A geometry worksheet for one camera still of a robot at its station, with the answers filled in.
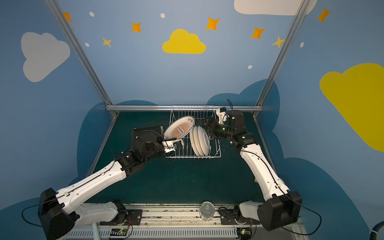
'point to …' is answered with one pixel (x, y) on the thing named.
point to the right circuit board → (244, 233)
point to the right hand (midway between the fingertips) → (202, 124)
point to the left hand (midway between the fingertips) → (172, 134)
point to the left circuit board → (119, 232)
